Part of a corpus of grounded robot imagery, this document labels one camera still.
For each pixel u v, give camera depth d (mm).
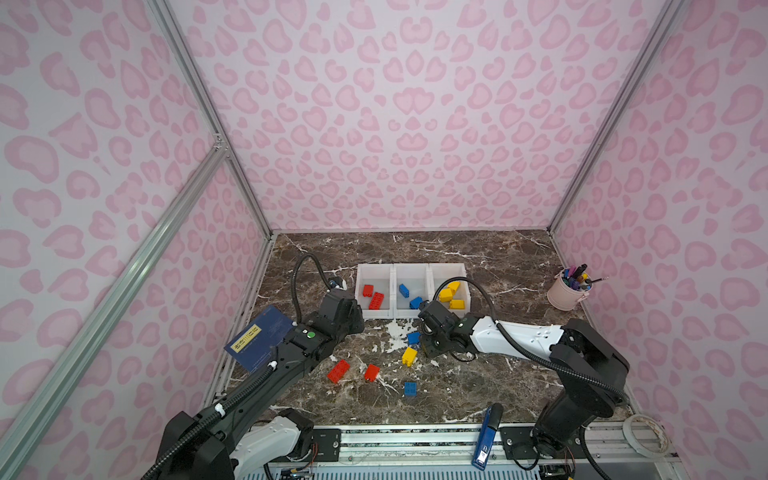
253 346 895
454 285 998
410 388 809
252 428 559
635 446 726
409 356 859
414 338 926
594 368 450
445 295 975
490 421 734
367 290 1010
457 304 955
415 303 961
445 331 667
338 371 844
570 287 900
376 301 977
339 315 619
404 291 1003
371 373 836
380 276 1036
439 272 1076
